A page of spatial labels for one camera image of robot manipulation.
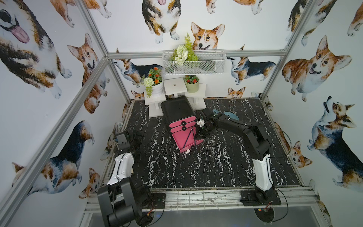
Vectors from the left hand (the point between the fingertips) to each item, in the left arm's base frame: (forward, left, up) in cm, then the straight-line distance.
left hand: (142, 132), depth 87 cm
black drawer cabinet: (+10, -23, +5) cm, 26 cm away
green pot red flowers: (+31, -32, +13) cm, 46 cm away
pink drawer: (+4, -25, -2) cm, 25 cm away
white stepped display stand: (+32, -20, +10) cm, 38 cm away
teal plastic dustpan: (+22, -63, -13) cm, 68 cm away
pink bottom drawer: (0, -27, -10) cm, 28 cm away
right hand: (-2, -31, -5) cm, 31 cm away
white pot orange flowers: (+26, -7, +17) cm, 32 cm away
